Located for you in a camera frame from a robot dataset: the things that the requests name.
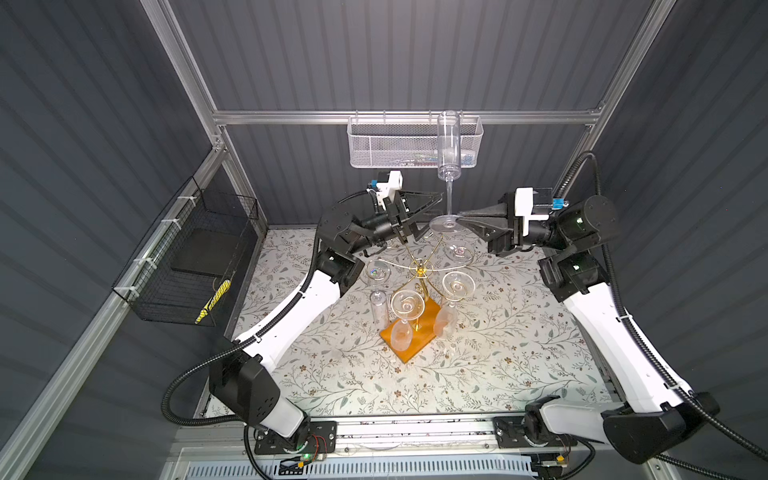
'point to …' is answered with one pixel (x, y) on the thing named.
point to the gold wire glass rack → (423, 270)
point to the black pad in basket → (209, 251)
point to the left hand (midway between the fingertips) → (444, 206)
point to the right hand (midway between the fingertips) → (460, 223)
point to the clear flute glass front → (405, 305)
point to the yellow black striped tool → (216, 298)
